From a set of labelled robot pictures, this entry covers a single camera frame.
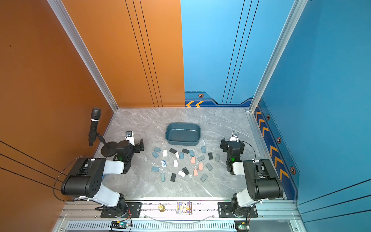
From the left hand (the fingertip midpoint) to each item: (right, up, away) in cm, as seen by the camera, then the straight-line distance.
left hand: (135, 137), depth 95 cm
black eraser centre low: (+34, -19, -10) cm, 40 cm away
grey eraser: (+54, -13, -3) cm, 55 cm away
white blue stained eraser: (+20, -15, -6) cm, 26 cm away
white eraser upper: (+19, -10, -1) cm, 22 cm away
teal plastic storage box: (+31, +2, +10) cm, 32 cm away
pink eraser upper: (+38, -14, -4) cm, 41 cm away
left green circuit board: (+1, -40, -24) cm, 47 cm away
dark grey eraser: (+33, -9, 0) cm, 34 cm away
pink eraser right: (+43, -17, -7) cm, 47 cm away
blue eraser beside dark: (+37, -10, -1) cm, 39 cm away
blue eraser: (+13, -11, -1) cm, 17 cm away
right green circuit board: (+62, -41, -24) cm, 78 cm away
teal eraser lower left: (+15, -18, -7) cm, 24 cm away
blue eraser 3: (+45, -8, +2) cm, 46 cm away
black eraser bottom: (+26, -22, -10) cm, 36 cm away
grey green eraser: (+43, -13, -3) cm, 45 cm away
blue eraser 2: (+31, -12, -2) cm, 33 cm away
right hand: (+64, -1, -1) cm, 64 cm away
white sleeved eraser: (+28, -11, -2) cm, 30 cm away
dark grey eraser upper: (+25, -9, 0) cm, 26 cm away
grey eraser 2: (+48, -17, -7) cm, 51 cm away
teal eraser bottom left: (+20, -22, -12) cm, 32 cm away
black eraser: (+49, -12, -2) cm, 51 cm away
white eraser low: (+31, -20, -10) cm, 38 cm away
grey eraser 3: (+44, -22, -11) cm, 51 cm away
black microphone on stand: (-17, +3, -16) cm, 24 cm away
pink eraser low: (+39, -19, -10) cm, 45 cm away
